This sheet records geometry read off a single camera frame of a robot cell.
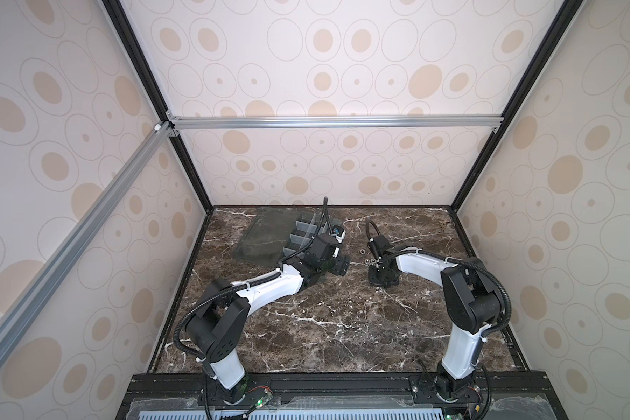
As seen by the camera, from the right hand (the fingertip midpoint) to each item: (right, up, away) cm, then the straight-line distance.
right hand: (384, 282), depth 97 cm
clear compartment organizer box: (-43, +17, +11) cm, 47 cm away
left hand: (-14, +12, -10) cm, 21 cm away
